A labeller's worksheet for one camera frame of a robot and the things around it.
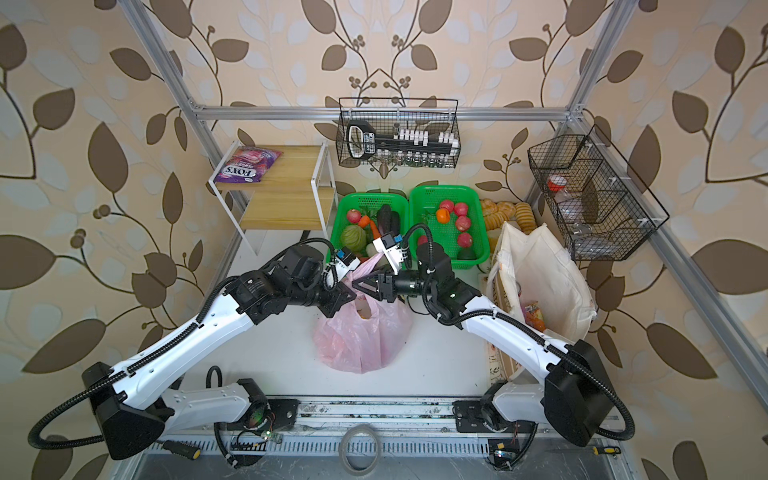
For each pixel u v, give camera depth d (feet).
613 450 2.27
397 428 2.42
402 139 2.71
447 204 3.80
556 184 2.65
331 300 2.04
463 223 3.59
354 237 3.32
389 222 3.55
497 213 3.68
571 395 1.29
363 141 2.77
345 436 2.27
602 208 2.40
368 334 2.32
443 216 3.68
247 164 2.77
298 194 3.45
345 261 2.06
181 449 2.24
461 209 3.77
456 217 3.75
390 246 2.09
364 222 3.73
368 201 4.06
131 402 1.28
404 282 2.07
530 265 2.77
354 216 3.66
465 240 3.43
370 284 2.27
